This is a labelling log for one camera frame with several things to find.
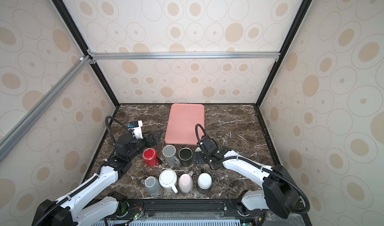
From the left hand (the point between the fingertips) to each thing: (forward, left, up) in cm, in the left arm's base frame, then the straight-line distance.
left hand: (161, 130), depth 76 cm
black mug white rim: (-7, -12, -15) cm, 20 cm away
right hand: (-7, -21, -17) cm, 28 cm away
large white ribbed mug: (-20, -4, -15) cm, 25 cm away
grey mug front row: (-23, +4, -13) cm, 27 cm away
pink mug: (-22, -13, -13) cm, 28 cm away
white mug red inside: (-3, -19, -16) cm, 25 cm away
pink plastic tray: (+25, -9, -22) cm, 35 cm away
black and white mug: (-22, -22, -14) cm, 34 cm away
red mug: (-8, +8, -14) cm, 18 cm away
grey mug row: (-6, -3, -12) cm, 14 cm away
